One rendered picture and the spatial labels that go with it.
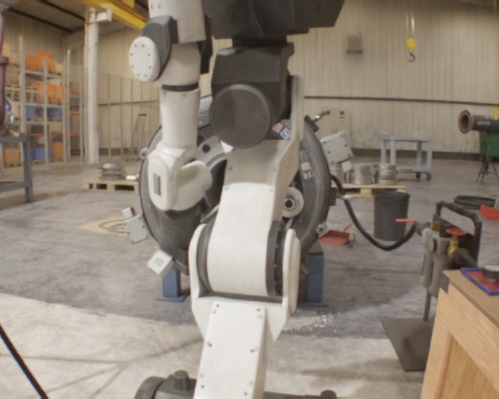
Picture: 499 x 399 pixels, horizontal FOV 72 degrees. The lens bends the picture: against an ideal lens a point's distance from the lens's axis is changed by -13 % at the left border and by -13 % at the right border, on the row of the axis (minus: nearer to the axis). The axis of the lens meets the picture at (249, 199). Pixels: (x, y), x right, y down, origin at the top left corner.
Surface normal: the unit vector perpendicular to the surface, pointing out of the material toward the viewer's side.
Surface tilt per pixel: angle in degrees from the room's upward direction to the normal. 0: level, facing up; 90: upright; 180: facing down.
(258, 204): 53
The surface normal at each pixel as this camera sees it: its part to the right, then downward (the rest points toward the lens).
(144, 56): -0.63, 0.37
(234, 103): -0.22, 0.43
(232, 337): -0.18, -0.52
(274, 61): -0.21, -0.33
